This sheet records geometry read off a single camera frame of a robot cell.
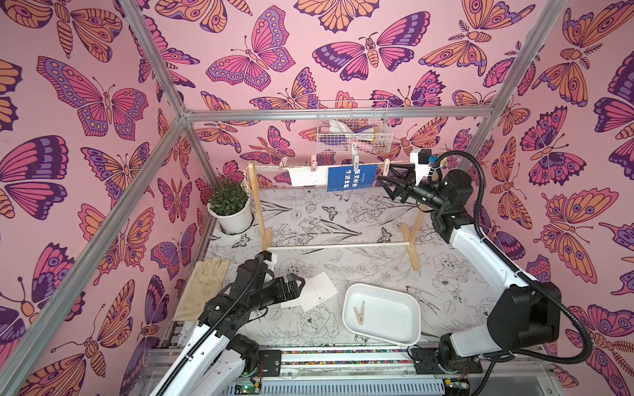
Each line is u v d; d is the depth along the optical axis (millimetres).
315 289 897
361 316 821
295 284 669
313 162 623
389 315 819
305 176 710
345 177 699
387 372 730
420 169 625
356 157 642
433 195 638
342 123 907
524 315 425
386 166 674
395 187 654
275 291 646
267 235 1038
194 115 925
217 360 603
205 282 894
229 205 943
